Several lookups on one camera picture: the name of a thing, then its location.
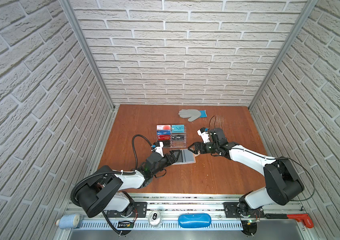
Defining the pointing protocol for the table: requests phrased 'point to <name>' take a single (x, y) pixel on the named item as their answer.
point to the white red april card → (163, 127)
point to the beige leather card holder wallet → (186, 156)
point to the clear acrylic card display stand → (175, 144)
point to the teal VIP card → (177, 128)
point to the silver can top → (154, 218)
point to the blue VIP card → (163, 132)
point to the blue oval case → (189, 220)
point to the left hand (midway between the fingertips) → (177, 151)
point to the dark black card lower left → (166, 143)
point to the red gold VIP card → (163, 137)
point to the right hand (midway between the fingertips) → (194, 146)
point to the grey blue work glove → (193, 114)
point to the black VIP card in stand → (178, 137)
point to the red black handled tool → (304, 218)
